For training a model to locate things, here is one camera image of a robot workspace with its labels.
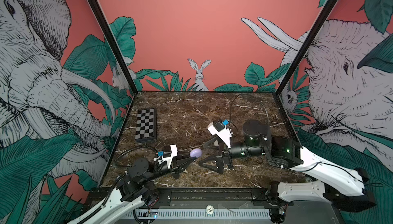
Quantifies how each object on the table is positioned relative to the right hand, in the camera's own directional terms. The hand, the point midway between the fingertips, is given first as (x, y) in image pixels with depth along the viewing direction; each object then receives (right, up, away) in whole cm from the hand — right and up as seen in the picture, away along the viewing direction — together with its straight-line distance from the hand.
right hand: (202, 154), depth 49 cm
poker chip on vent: (+4, -33, +21) cm, 39 cm away
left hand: (-3, -3, +9) cm, 10 cm away
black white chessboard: (-36, +3, +47) cm, 60 cm away
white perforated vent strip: (-2, -35, +21) cm, 41 cm away
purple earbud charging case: (-2, -2, +7) cm, 8 cm away
